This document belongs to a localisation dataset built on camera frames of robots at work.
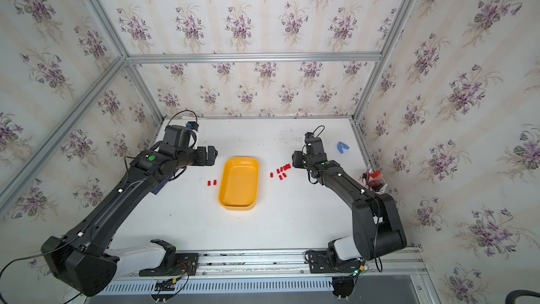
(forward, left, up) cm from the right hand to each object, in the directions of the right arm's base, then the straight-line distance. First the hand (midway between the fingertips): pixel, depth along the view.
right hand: (300, 156), depth 90 cm
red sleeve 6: (-5, +8, -11) cm, 14 cm away
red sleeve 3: (-4, +13, -10) cm, 17 cm away
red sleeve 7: (-3, +7, -11) cm, 13 cm away
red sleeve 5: (0, +5, -10) cm, 11 cm away
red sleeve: (-8, +41, -11) cm, 44 cm away
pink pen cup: (-11, -30, -1) cm, 32 cm away
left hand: (-8, +36, +13) cm, 39 cm away
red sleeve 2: (-8, +39, -11) cm, 41 cm away
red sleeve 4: (0, +8, -10) cm, 13 cm away
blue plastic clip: (+14, -23, -11) cm, 29 cm away
